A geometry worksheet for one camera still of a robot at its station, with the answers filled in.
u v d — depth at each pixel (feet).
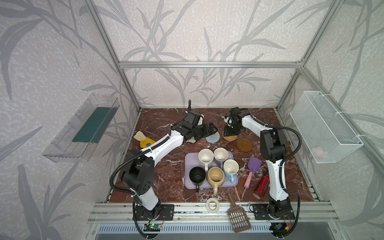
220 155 3.00
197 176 2.77
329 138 1.99
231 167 2.83
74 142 2.08
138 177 1.48
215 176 2.78
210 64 3.12
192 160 3.02
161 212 2.38
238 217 2.38
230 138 3.34
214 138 3.34
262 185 2.64
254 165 2.98
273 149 1.96
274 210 2.13
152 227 2.33
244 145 3.24
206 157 3.01
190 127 2.20
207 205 2.48
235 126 2.92
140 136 3.27
